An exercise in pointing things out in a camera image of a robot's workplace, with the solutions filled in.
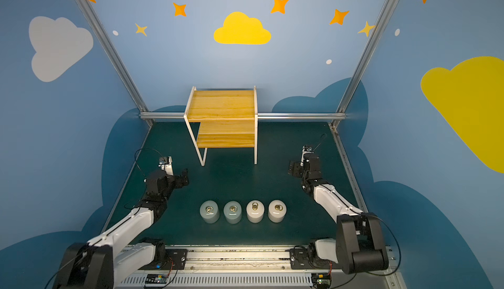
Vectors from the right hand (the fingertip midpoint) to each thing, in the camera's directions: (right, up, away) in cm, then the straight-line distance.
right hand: (303, 160), depth 92 cm
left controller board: (-60, -43, -20) cm, 76 cm away
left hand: (-59, -3, -4) cm, 59 cm away
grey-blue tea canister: (-42, -19, -13) cm, 48 cm away
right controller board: (+2, -44, -18) cm, 47 cm away
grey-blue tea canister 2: (-32, -20, -13) cm, 40 cm away
